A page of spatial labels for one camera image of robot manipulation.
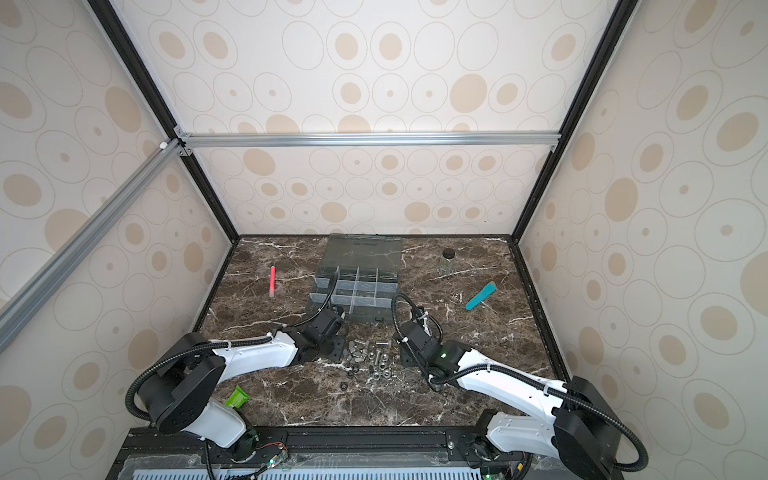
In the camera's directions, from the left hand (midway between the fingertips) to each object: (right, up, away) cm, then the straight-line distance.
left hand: (347, 341), depth 90 cm
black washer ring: (0, -11, -7) cm, 13 cm away
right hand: (+19, +1, -7) cm, 20 cm away
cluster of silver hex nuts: (+10, -6, -3) cm, 12 cm away
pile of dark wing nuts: (+3, -3, -2) cm, 5 cm away
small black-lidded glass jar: (+33, +22, +15) cm, 43 cm away
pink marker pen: (-29, +17, +16) cm, 37 cm away
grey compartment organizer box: (+5, +22, +22) cm, 32 cm away
